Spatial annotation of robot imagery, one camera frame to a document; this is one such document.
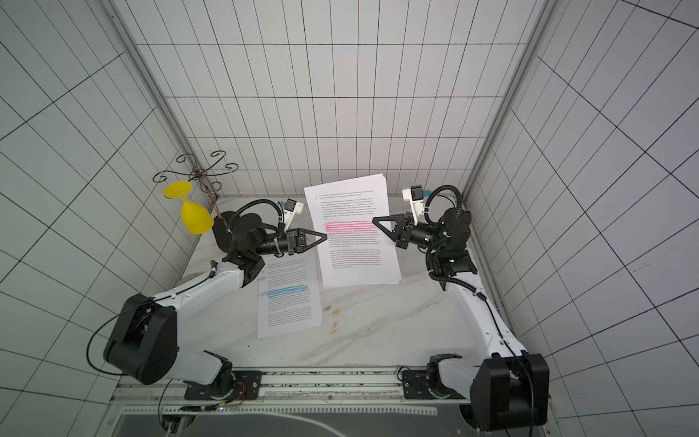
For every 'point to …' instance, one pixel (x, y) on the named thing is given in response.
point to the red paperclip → (328, 308)
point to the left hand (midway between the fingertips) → (322, 241)
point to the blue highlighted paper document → (289, 293)
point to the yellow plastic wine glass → (194, 218)
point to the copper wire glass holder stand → (187, 168)
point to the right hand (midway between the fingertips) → (378, 219)
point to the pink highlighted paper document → (357, 252)
